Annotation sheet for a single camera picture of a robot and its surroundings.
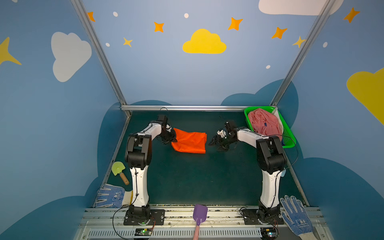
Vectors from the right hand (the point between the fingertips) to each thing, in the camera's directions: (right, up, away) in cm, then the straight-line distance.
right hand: (213, 145), depth 99 cm
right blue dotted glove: (+39, -34, -24) cm, 57 cm away
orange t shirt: (-16, +2, +3) cm, 16 cm away
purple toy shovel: (-10, -33, -24) cm, 42 cm away
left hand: (-24, +4, +4) cm, 25 cm away
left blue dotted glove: (-60, -26, -19) cm, 68 cm away
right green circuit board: (+24, -39, -27) cm, 53 cm away
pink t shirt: (+38, +15, +6) cm, 41 cm away
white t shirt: (+48, +23, +10) cm, 54 cm away
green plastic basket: (+51, +4, 0) cm, 51 cm away
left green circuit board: (-38, -39, -28) cm, 61 cm away
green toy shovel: (-60, -13, -10) cm, 62 cm away
